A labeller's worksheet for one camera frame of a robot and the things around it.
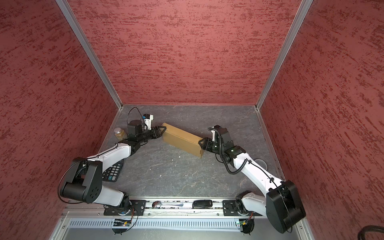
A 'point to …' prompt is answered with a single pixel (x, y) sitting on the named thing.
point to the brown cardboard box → (183, 139)
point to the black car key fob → (202, 204)
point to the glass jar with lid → (120, 134)
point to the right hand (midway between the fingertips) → (200, 146)
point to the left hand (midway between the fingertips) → (164, 131)
